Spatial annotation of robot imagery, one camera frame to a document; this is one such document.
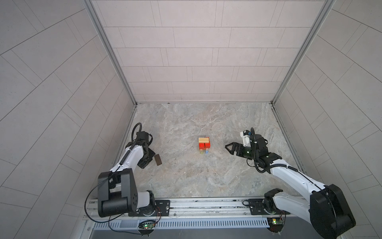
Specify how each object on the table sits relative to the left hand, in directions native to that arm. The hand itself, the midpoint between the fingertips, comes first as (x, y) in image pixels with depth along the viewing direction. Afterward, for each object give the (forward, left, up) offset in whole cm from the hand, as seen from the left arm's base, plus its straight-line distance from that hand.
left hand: (152, 156), depth 88 cm
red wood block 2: (+3, -32, +9) cm, 34 cm away
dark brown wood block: (-2, -3, 0) cm, 4 cm away
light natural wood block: (+5, -30, +10) cm, 32 cm away
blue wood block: (+3, -32, 0) cm, 33 cm away
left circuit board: (-34, -5, +2) cm, 34 cm away
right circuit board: (-32, -63, -1) cm, 71 cm away
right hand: (+2, -45, +7) cm, 46 cm away
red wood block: (+2, -29, +10) cm, 31 cm away
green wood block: (+3, -29, 0) cm, 29 cm away
